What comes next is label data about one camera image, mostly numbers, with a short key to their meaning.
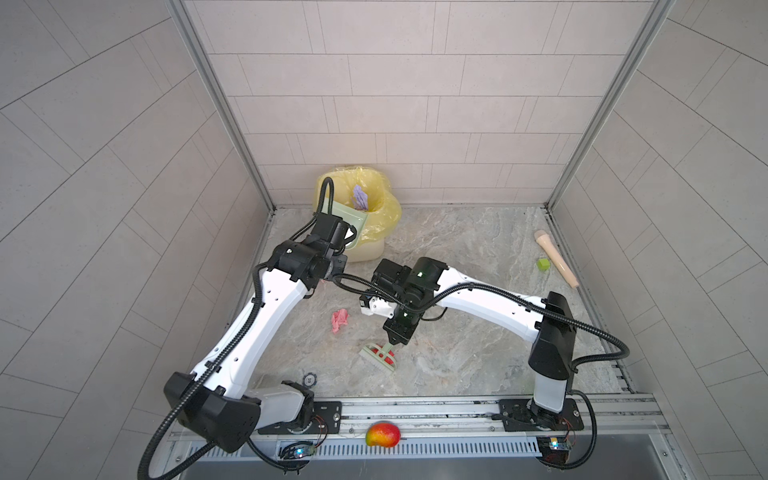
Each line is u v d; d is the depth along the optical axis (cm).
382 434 66
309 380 77
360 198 94
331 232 53
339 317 87
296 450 65
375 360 76
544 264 98
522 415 71
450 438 69
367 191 96
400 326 63
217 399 36
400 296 54
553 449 68
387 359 74
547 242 102
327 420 71
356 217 75
